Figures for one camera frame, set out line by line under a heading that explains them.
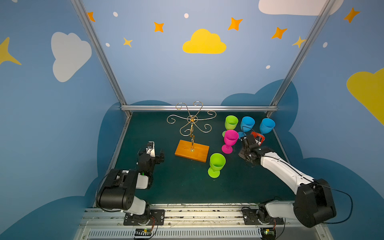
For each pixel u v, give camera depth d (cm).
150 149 77
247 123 96
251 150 66
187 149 98
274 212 63
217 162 84
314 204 42
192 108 79
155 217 75
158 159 84
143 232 73
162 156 86
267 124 97
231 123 96
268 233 73
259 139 78
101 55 85
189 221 74
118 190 45
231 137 93
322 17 73
